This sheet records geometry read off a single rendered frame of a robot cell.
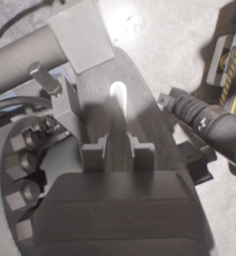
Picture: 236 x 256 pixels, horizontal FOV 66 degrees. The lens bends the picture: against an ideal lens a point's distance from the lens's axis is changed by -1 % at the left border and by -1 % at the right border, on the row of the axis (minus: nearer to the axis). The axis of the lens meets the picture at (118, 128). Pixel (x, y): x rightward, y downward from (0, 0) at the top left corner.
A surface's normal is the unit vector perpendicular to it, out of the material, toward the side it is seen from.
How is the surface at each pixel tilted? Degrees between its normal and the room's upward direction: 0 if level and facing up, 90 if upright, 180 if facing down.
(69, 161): 54
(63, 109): 49
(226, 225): 0
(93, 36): 23
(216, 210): 0
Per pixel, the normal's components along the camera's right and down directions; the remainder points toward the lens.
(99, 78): -0.28, -0.50
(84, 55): 0.18, 0.63
